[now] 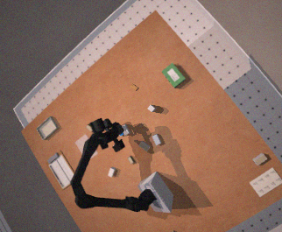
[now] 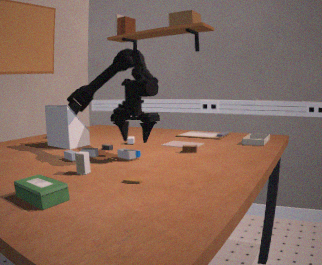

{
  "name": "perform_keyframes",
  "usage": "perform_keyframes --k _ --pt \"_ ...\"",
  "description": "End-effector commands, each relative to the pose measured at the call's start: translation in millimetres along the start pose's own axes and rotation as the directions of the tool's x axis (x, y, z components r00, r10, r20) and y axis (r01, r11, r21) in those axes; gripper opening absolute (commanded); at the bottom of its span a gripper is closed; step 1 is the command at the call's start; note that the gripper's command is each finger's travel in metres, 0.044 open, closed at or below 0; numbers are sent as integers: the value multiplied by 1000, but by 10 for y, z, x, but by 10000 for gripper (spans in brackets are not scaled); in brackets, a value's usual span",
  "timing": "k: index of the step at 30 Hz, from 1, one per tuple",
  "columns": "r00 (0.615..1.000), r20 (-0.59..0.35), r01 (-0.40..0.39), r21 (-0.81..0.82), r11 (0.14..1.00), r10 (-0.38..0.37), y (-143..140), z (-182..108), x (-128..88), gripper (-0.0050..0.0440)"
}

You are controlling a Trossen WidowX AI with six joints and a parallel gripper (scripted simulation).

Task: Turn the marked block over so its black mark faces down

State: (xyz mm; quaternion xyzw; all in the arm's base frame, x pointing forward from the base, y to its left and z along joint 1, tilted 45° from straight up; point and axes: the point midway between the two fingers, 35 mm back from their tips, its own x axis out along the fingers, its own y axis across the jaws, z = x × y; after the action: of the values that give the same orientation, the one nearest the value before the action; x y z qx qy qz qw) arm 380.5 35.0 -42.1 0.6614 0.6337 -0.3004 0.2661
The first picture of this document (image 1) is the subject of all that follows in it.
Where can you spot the green box with white label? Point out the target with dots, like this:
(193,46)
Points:
(173,74)

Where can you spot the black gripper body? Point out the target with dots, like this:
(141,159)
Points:
(118,145)

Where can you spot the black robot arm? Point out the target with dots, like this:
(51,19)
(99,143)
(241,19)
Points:
(84,200)

